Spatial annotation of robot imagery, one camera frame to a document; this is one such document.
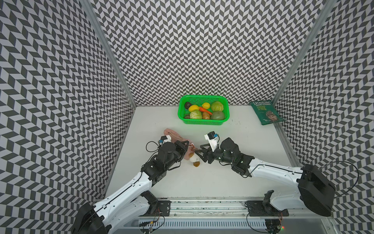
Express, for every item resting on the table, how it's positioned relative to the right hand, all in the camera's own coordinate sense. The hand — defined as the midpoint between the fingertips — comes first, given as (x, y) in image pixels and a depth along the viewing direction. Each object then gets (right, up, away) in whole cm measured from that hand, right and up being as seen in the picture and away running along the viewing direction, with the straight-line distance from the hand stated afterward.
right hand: (198, 151), depth 77 cm
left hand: (-5, +5, -1) cm, 7 cm away
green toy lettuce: (-1, +20, +27) cm, 34 cm away
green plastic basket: (-11, +21, +35) cm, 42 cm away
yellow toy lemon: (+7, +28, +38) cm, 48 cm away
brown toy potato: (+6, +19, +28) cm, 35 cm away
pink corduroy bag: (-14, +6, +11) cm, 18 cm away
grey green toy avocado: (+14, +20, +25) cm, 35 cm away
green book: (+54, +22, +35) cm, 68 cm away
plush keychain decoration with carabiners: (-3, -3, +1) cm, 4 cm away
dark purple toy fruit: (-8, +28, +38) cm, 48 cm away
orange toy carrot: (+4, +25, +39) cm, 46 cm away
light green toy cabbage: (+15, +27, +32) cm, 44 cm away
